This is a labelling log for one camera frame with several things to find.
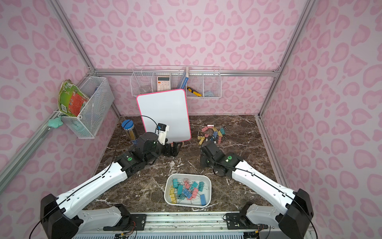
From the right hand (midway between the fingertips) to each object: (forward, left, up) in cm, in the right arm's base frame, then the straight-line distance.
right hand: (203, 157), depth 78 cm
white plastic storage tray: (-12, +8, -14) cm, 20 cm away
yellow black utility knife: (+42, +6, +10) cm, 44 cm away
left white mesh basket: (+8, +56, +17) cm, 59 cm away
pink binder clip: (-10, +9, -13) cm, 18 cm away
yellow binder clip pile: (+22, +1, -15) cm, 26 cm away
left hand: (+5, +14, +10) cm, 18 cm away
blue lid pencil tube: (+18, +44, 0) cm, 47 cm away
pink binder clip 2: (-13, +4, -15) cm, 20 cm away
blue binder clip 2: (-15, +8, -12) cm, 21 cm away
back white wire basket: (+52, +3, +10) cm, 53 cm away
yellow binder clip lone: (-16, +16, -13) cm, 27 cm away
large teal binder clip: (-9, +1, -15) cm, 17 cm away
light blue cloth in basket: (+42, -4, +8) cm, 43 cm away
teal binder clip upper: (+31, -14, -17) cm, 38 cm away
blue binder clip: (-16, 0, -15) cm, 22 cm away
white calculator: (+43, +25, +16) cm, 52 cm away
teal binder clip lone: (-9, +16, -14) cm, 23 cm away
